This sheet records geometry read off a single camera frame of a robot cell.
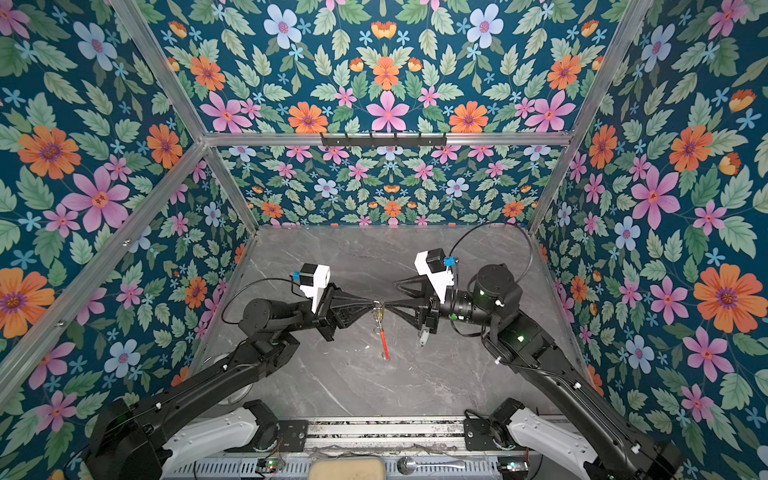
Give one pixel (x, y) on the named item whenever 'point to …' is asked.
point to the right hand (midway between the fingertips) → (394, 293)
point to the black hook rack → (383, 141)
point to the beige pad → (347, 468)
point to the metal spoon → (406, 465)
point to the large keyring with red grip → (378, 313)
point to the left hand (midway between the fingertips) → (369, 308)
